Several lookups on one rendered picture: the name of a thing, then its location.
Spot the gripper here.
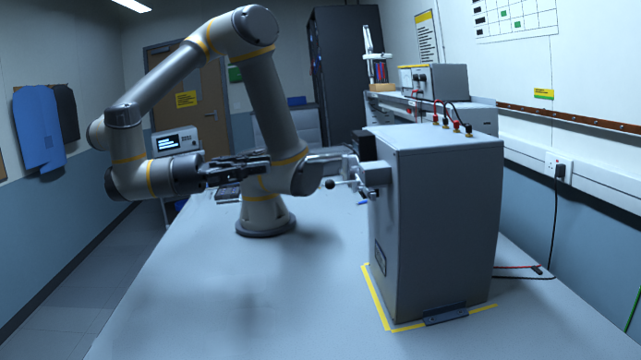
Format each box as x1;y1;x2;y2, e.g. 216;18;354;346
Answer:
198;151;272;190

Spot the brake lever with black ball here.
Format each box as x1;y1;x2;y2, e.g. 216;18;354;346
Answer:
324;177;359;191

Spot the grey potentiometer housing block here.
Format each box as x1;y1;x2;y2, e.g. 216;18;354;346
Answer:
357;159;393;191

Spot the grey fixture cabinet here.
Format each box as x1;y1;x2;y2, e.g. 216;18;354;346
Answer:
362;122;505;326

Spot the dark keypad device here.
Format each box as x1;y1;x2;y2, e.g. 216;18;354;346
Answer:
213;185;243;205

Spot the brown door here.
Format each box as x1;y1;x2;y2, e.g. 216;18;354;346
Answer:
142;39;235;162

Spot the grey instrument with screen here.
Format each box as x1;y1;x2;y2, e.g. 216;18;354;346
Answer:
151;125;202;160

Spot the yellow door notice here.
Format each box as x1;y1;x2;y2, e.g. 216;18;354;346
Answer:
175;90;199;110

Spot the small black box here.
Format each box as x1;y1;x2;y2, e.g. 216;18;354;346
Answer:
350;129;378;162

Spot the black tall cabinet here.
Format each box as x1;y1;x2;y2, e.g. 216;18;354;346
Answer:
306;4;387;148

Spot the grey side bench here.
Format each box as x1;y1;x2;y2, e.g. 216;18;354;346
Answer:
363;90;500;138

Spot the wooden block with tubes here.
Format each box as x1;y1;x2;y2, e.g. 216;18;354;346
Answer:
368;59;397;93

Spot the black coat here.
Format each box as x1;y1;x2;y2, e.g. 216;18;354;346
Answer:
52;83;82;146

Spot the ceiling light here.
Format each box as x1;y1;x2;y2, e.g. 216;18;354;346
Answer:
110;0;153;15

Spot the grey meter instrument box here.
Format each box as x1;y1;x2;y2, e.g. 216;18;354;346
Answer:
397;63;471;102

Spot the blue coat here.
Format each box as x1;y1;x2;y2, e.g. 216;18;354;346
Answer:
11;84;68;175

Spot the red test lead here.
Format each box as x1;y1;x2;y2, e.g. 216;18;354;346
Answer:
492;263;544;276

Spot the silver dial bracket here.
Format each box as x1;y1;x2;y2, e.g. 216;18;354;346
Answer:
339;152;363;195

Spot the red lead cable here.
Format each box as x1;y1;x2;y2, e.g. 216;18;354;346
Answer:
410;89;458;124

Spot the black lead cable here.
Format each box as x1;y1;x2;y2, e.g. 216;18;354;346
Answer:
443;101;470;127

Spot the yellow-topped wall poster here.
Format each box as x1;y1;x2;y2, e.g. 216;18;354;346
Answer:
413;8;441;66

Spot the dark mounting foot bracket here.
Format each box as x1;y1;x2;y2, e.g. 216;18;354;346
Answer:
422;301;470;327

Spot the white wall socket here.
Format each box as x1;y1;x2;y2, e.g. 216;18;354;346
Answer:
543;150;574;186

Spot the white wall chart board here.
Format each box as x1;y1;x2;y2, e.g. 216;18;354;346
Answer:
470;0;560;45

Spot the black plug with cable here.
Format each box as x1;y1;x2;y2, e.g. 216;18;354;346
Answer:
492;162;567;281

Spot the brown wall rail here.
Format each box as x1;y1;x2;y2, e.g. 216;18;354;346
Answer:
495;101;641;136

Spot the green cable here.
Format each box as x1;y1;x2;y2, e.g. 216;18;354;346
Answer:
623;284;641;334

